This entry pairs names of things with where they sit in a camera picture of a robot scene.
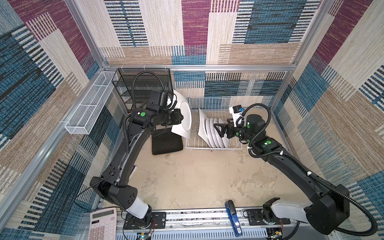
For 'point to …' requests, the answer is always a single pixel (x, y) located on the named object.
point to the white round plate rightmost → (226, 141)
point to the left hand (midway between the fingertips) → (183, 114)
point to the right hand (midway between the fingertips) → (221, 124)
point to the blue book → (134, 168)
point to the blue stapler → (233, 217)
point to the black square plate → (164, 140)
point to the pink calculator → (103, 224)
